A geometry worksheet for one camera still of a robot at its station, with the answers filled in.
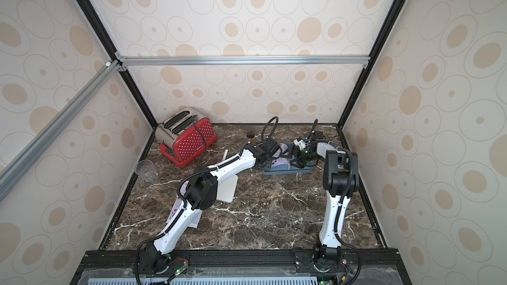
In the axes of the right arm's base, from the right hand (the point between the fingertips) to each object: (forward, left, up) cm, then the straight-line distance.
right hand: (294, 159), depth 100 cm
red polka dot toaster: (0, +51, +15) cm, 54 cm away
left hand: (-4, +12, +1) cm, 13 cm away
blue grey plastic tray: (-5, +5, +3) cm, 8 cm away
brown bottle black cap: (+10, +23, +7) cm, 26 cm away
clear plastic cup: (-10, +74, +1) cm, 74 cm away
